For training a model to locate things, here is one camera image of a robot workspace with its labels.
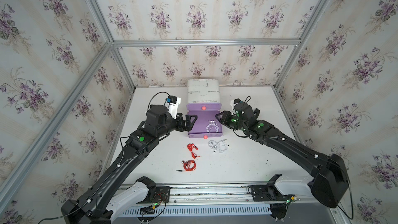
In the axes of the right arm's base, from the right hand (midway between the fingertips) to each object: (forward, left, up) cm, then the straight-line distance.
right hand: (218, 117), depth 78 cm
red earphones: (-8, +15, -19) cm, 26 cm away
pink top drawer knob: (+7, +8, -1) cm, 10 cm away
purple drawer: (+3, +6, -12) cm, 14 cm away
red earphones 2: (-18, +15, -20) cm, 31 cm away
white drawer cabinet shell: (+17, +8, +2) cm, 19 cm away
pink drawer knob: (-6, +6, -11) cm, 14 cm away
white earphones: (+4, +2, -12) cm, 13 cm away
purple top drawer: (+8, +5, -1) cm, 9 cm away
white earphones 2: (-7, -3, -19) cm, 21 cm away
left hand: (-6, +13, +9) cm, 17 cm away
